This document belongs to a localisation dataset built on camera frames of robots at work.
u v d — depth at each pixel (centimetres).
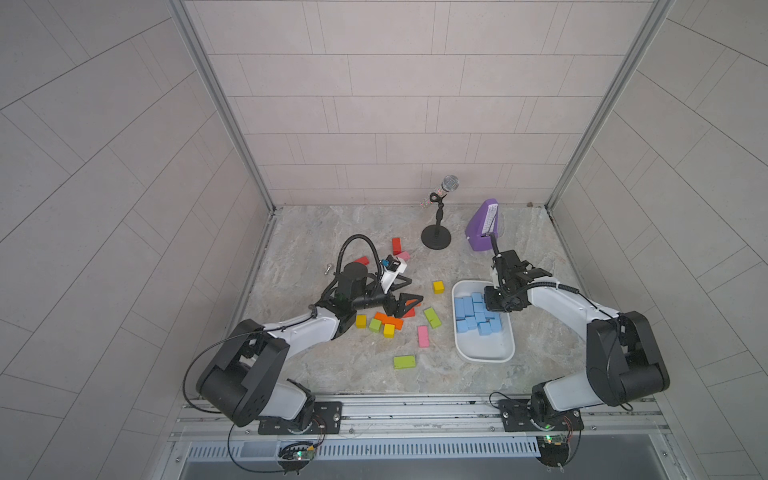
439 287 93
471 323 84
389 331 83
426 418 72
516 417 72
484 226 99
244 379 42
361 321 85
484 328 84
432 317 87
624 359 43
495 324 84
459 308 86
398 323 86
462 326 83
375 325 85
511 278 70
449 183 85
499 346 83
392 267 69
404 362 79
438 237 107
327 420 71
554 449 69
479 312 86
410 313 73
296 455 65
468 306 87
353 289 63
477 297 87
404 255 101
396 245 102
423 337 84
